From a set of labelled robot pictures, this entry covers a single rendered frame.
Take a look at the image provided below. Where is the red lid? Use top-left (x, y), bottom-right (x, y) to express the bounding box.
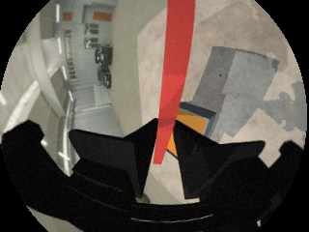
top-left (154, 0), bottom-right (196, 165)

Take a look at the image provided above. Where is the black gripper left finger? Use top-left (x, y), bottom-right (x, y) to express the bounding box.
top-left (69, 119), bottom-right (158, 198)

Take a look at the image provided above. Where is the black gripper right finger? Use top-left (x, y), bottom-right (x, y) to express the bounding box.
top-left (173, 120), bottom-right (266, 200)

